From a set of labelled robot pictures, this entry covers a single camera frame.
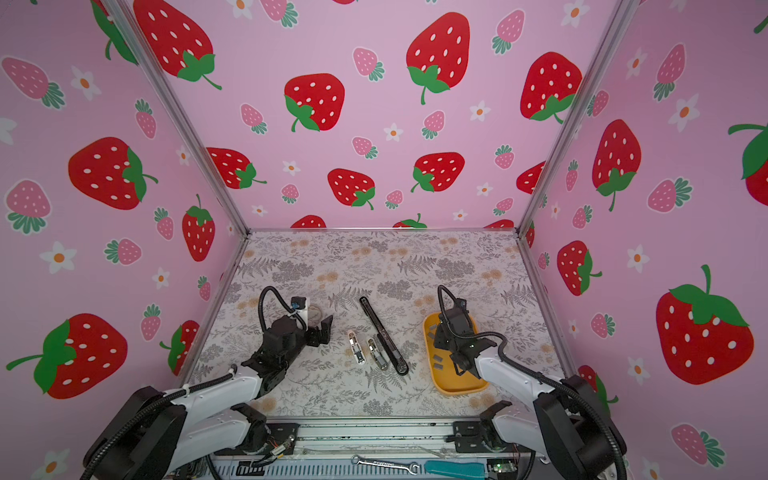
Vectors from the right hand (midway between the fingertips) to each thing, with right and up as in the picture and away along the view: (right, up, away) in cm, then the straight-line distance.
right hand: (442, 329), depth 90 cm
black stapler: (-13, -9, -5) cm, 17 cm away
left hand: (-38, +5, -2) cm, 38 cm away
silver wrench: (-11, -28, -20) cm, 36 cm away
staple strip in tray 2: (-2, -10, -4) cm, 11 cm away
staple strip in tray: (-2, -8, -2) cm, 9 cm away
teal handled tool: (+4, -30, -19) cm, 35 cm away
